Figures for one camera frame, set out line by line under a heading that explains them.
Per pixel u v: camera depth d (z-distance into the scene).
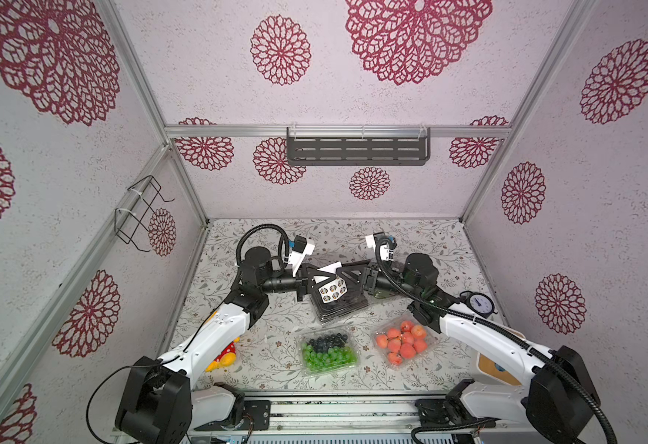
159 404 0.40
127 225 0.72
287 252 0.62
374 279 0.62
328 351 0.81
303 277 0.63
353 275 0.70
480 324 0.51
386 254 0.65
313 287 0.66
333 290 0.71
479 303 0.92
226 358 0.78
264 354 0.85
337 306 0.86
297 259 0.63
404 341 0.83
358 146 0.96
